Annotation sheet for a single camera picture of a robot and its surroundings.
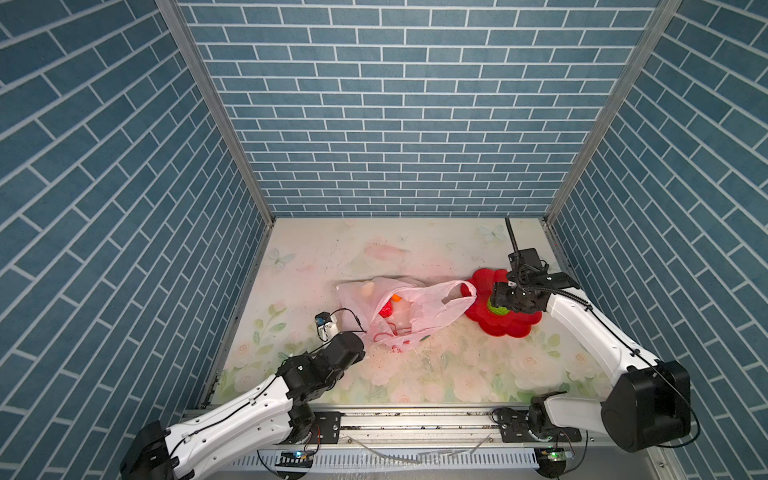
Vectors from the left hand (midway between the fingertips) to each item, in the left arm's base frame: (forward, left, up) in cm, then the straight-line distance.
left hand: (361, 342), depth 81 cm
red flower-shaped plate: (+7, -42, -6) cm, 43 cm away
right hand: (+11, -39, +6) cm, 41 cm away
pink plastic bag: (+12, -10, -6) cm, 17 cm away
